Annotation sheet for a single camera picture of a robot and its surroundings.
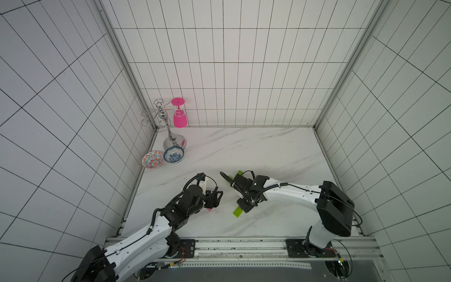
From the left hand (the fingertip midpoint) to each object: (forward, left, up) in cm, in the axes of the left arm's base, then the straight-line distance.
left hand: (214, 195), depth 81 cm
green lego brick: (-6, -11, -5) cm, 14 cm away
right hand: (-1, -14, -4) cm, 15 cm away
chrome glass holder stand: (+36, +31, +16) cm, 50 cm away
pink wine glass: (+43, +23, +8) cm, 49 cm away
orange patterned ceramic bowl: (+23, +38, -5) cm, 45 cm away
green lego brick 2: (+15, -13, -5) cm, 20 cm away
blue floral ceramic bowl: (+27, +27, -6) cm, 39 cm away
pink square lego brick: (-7, +2, 0) cm, 7 cm away
